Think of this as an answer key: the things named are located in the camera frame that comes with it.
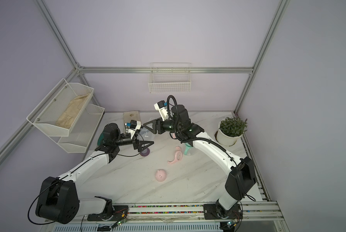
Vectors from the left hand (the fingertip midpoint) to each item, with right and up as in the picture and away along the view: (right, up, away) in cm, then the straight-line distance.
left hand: (151, 136), depth 75 cm
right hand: (0, +6, -4) cm, 7 cm away
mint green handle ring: (+20, -6, +10) cm, 24 cm away
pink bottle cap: (+4, -23, +7) cm, 24 cm away
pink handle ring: (+15, -14, +18) cm, 27 cm away
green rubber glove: (-42, -4, +28) cm, 51 cm away
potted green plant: (+47, +4, +14) cm, 49 cm away
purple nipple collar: (-8, -13, +20) cm, 25 cm away
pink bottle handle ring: (+12, +2, -9) cm, 15 cm away
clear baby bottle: (-2, +1, -3) cm, 4 cm away
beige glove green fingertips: (-27, +14, +43) cm, 53 cm away
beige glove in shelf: (-44, +9, 0) cm, 45 cm away
